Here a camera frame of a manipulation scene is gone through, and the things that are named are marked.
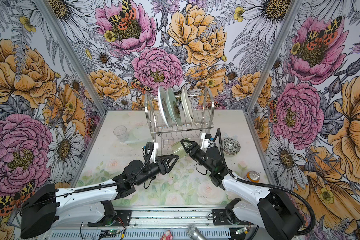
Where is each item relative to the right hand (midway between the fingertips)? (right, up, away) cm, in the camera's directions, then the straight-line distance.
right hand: (181, 147), depth 77 cm
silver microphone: (+6, -37, -10) cm, 38 cm away
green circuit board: (-33, -39, -6) cm, 51 cm away
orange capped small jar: (+36, -14, 0) cm, 39 cm away
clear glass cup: (-41, +6, +27) cm, 50 cm away
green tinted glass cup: (-2, 0, -4) cm, 4 cm away
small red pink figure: (-6, -38, -10) cm, 39 cm away
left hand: (-2, -5, -6) cm, 8 cm away
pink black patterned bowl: (+31, -2, +20) cm, 37 cm away
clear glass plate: (-31, +4, +31) cm, 44 cm away
